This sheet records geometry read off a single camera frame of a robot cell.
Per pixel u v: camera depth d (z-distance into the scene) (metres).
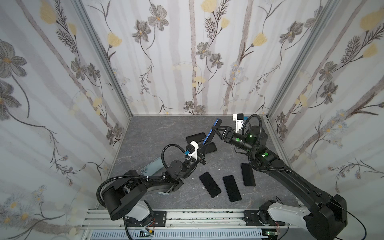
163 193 0.82
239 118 0.64
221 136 0.62
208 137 0.66
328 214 0.38
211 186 0.84
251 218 0.73
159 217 0.74
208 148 0.71
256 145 0.54
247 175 0.93
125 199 0.43
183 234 0.70
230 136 0.61
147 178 0.49
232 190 0.83
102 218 1.59
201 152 0.65
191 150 0.59
